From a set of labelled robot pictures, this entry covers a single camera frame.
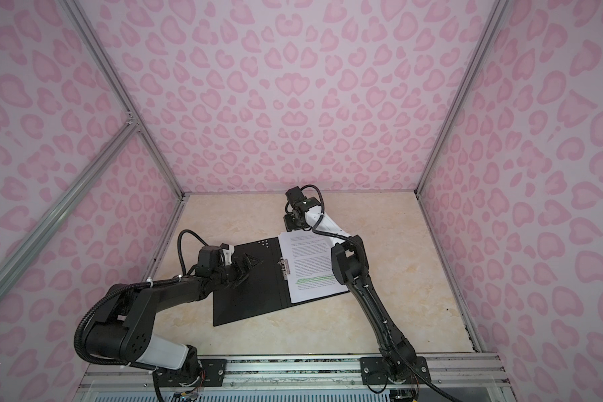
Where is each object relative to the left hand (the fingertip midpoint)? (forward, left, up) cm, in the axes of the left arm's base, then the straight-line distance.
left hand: (257, 264), depth 91 cm
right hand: (+21, -12, -4) cm, 25 cm away
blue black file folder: (-8, -2, -6) cm, 10 cm away
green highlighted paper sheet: (+3, -18, -5) cm, 19 cm away
